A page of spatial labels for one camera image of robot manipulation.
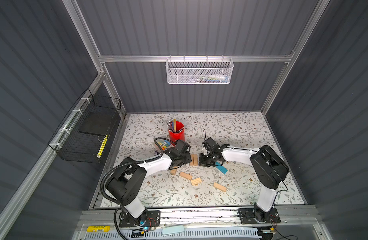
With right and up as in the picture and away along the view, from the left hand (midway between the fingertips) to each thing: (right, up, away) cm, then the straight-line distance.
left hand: (190, 157), depth 91 cm
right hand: (+6, -5, +1) cm, 8 cm away
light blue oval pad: (-6, -29, -22) cm, 37 cm away
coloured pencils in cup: (-12, +19, +5) cm, 23 cm away
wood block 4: (-2, -10, -2) cm, 11 cm away
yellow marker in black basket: (-41, +10, -23) cm, 48 cm away
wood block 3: (-10, -7, -4) cm, 13 cm away
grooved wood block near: (+3, -12, -6) cm, 14 cm away
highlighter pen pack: (-16, +7, +8) cm, 20 cm away
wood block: (+1, -3, 0) cm, 3 cm away
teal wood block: (+19, -7, -1) cm, 20 cm away
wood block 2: (+4, -2, +3) cm, 5 cm away
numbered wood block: (+17, -15, -8) cm, 24 cm away
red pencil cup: (-7, +14, +3) cm, 15 cm away
